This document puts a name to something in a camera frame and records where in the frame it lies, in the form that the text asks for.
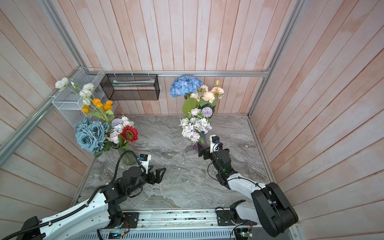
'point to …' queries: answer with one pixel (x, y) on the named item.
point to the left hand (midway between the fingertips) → (159, 170)
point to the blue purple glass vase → (202, 141)
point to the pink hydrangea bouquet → (195, 124)
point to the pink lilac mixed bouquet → (118, 125)
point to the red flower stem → (128, 133)
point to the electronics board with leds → (245, 234)
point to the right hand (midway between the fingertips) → (205, 141)
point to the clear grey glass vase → (128, 158)
